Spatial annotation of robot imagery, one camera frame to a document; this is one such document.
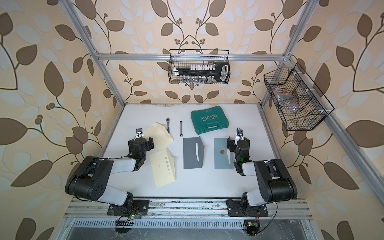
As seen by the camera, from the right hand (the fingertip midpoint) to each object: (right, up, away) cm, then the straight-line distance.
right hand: (237, 137), depth 93 cm
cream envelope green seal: (-46, -17, -4) cm, 49 cm away
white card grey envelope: (-26, -9, +1) cm, 27 cm away
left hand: (-62, 0, 0) cm, 62 cm away
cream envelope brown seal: (-50, -1, +9) cm, 51 cm away
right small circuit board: (+1, -41, -21) cm, 46 cm away
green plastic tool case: (-17, +12, +12) cm, 24 cm away
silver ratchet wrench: (-37, +1, +9) cm, 38 cm away
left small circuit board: (-60, -39, -24) cm, 75 cm away
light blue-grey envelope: (-10, -12, 0) cm, 16 cm away
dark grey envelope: (-30, -14, -1) cm, 33 cm away
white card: (-5, -13, -1) cm, 14 cm away
